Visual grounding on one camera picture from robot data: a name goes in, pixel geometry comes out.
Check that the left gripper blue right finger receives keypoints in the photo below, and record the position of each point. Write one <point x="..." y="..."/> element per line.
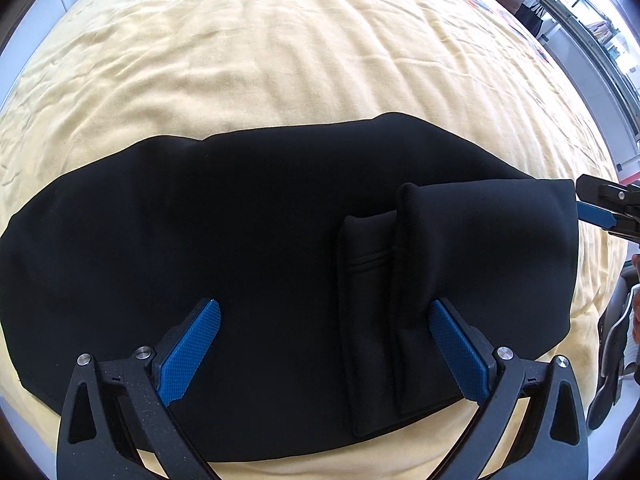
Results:
<point x="551" y="442"/>

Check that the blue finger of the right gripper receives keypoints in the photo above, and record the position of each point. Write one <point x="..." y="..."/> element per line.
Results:
<point x="622" y="199"/>
<point x="613" y="223"/>

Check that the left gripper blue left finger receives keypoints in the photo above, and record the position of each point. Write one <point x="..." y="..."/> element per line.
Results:
<point x="115" y="422"/>

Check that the black pants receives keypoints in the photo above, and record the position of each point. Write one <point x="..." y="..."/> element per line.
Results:
<point x="325" y="247"/>

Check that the long desk by window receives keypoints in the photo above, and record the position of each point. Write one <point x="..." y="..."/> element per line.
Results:
<point x="623" y="92"/>

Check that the black bag on floor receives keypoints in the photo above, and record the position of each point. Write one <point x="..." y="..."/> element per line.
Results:
<point x="531" y="17"/>

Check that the yellow dinosaur bed cover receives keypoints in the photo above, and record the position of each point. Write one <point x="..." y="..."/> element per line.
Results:
<point x="114" y="72"/>

